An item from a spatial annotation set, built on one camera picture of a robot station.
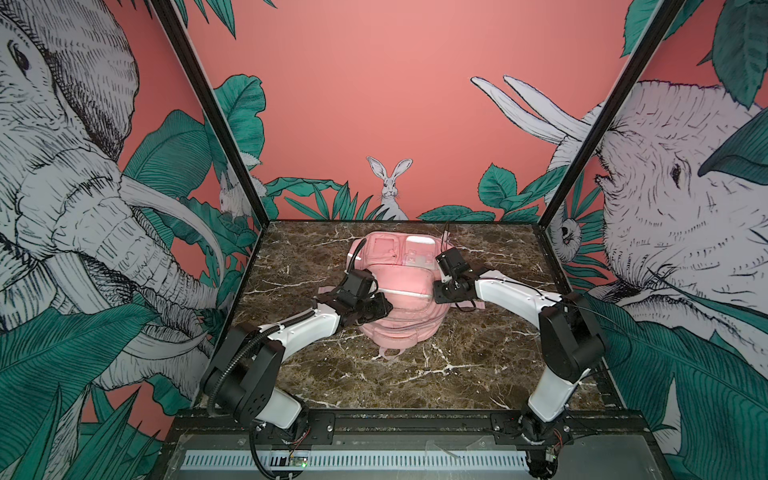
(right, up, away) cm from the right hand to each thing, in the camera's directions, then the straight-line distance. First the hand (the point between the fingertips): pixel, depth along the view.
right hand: (435, 290), depth 92 cm
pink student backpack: (-10, +7, +3) cm, 13 cm away
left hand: (-12, -3, -6) cm, 14 cm away
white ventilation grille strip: (-57, -38, -22) cm, 72 cm away
